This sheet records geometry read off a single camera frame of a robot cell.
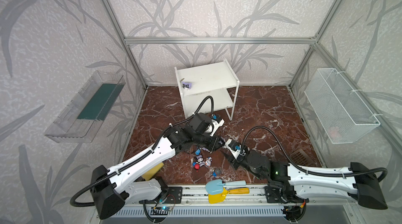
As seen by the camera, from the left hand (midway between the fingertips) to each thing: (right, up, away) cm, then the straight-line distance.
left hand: (223, 138), depth 70 cm
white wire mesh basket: (+47, +10, -9) cm, 49 cm away
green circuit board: (-28, -32, +1) cm, 42 cm away
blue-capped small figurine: (-13, -12, +17) cm, 24 cm away
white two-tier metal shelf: (-3, +26, +6) cm, 27 cm away
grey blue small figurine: (-2, -19, +9) cm, 21 cm away
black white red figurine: (-12, -16, +13) cm, 24 cm away
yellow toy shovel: (-4, -29, +3) cm, 29 cm away
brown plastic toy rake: (+44, -15, +15) cm, 49 cm away
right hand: (+1, -2, +2) cm, 3 cm away
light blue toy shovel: (-3, -25, +5) cm, 26 cm away
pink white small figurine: (-7, -16, +12) cm, 21 cm away
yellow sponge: (-36, -20, +9) cm, 42 cm away
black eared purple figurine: (-17, +24, +1) cm, 29 cm away
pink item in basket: (+52, +1, +3) cm, 52 cm away
